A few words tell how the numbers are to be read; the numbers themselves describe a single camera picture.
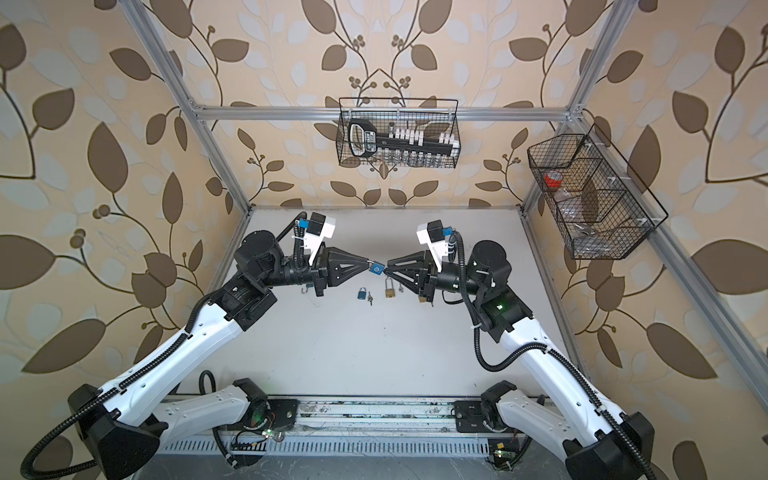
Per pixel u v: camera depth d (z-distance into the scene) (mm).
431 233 522
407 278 594
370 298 959
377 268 578
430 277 533
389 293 963
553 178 866
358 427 737
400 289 983
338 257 562
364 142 849
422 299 951
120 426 384
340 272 578
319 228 510
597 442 379
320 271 516
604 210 729
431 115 911
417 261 588
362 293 963
